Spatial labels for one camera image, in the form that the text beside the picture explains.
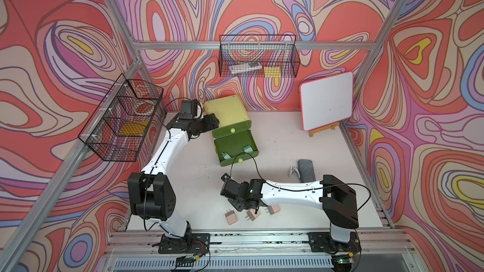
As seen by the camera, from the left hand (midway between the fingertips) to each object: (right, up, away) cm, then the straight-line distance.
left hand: (214, 123), depth 86 cm
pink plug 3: (+27, -38, -6) cm, 47 cm away
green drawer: (+6, -4, -1) cm, 7 cm away
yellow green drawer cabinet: (+8, +4, +4) cm, 10 cm away
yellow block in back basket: (+28, +25, +5) cm, 38 cm away
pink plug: (+8, -40, -8) cm, 42 cm away
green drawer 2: (+10, -12, +7) cm, 17 cm away
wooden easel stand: (+66, -1, +22) cm, 70 cm away
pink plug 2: (+17, -40, -6) cm, 44 cm away
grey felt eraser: (+45, -23, +5) cm, 51 cm away
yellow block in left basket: (-29, -3, -15) cm, 32 cm away
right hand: (+13, -34, -5) cm, 36 cm away
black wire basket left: (-31, -2, -18) cm, 37 cm away
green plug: (+16, -13, +7) cm, 22 cm away
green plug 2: (+5, -16, +2) cm, 17 cm away
